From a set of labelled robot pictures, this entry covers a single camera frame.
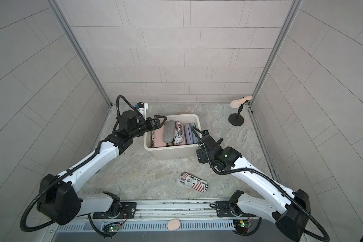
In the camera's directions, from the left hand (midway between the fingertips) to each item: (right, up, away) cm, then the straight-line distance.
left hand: (165, 118), depth 76 cm
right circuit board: (+37, -49, -8) cm, 62 cm away
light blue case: (+16, -12, +8) cm, 22 cm away
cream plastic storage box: (+5, -22, +16) cm, 27 cm away
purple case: (+12, -9, +8) cm, 17 cm away
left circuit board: (-21, -47, -12) cm, 53 cm away
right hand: (+20, -18, +1) cm, 27 cm away
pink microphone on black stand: (+46, -1, +29) cm, 55 cm away
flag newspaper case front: (+15, -33, +1) cm, 37 cm away
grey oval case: (+1, -8, +6) cm, 10 cm away
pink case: (-4, -11, +5) cm, 12 cm away
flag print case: (+6, -9, +6) cm, 12 cm away
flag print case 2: (-9, -12, +10) cm, 18 cm away
